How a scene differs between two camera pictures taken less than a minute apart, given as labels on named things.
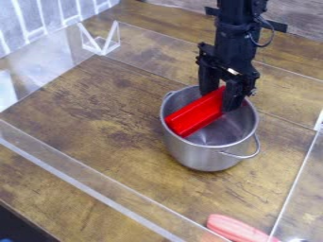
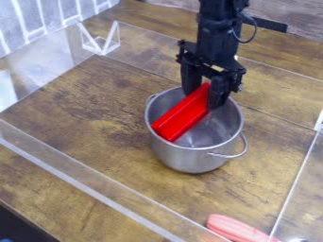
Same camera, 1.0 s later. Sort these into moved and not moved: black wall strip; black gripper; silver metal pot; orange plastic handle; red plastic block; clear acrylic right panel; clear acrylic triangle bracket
Moved: black gripper; red plastic block; silver metal pot
Not moved: orange plastic handle; black wall strip; clear acrylic triangle bracket; clear acrylic right panel
